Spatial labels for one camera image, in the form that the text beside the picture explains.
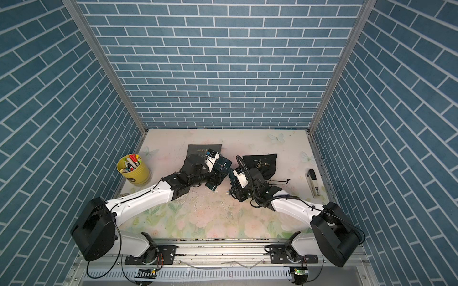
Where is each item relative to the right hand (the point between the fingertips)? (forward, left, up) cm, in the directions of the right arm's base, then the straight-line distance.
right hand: (235, 189), depth 85 cm
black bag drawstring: (+11, -23, -8) cm, 27 cm away
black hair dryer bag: (+16, -15, +1) cm, 22 cm away
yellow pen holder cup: (+5, +52, +5) cm, 52 cm away
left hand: (+4, +4, +9) cm, 10 cm away
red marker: (+10, +52, +7) cm, 53 cm away
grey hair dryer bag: (+28, +23, -6) cm, 37 cm away
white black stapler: (+10, -41, -6) cm, 42 cm away
